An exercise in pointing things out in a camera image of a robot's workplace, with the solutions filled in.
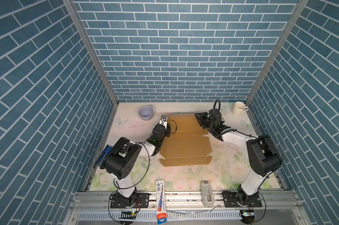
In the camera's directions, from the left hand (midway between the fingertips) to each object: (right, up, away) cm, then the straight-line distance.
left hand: (169, 123), depth 94 cm
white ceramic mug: (+53, +11, +11) cm, 55 cm away
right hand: (+17, +6, -2) cm, 18 cm away
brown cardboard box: (+12, -16, +3) cm, 20 cm away
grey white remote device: (+21, -37, -20) cm, 47 cm away
